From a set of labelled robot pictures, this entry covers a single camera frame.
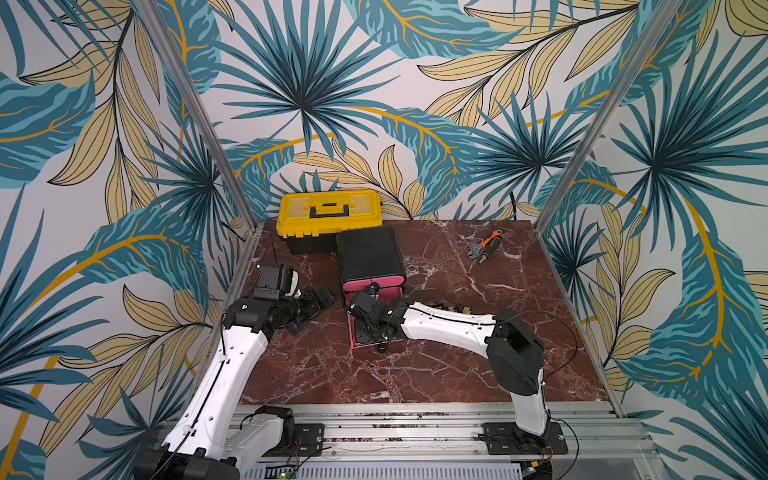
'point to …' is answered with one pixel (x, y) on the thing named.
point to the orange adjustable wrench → (476, 251)
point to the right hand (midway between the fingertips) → (360, 332)
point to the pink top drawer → (364, 284)
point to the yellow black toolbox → (308, 221)
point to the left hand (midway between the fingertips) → (325, 310)
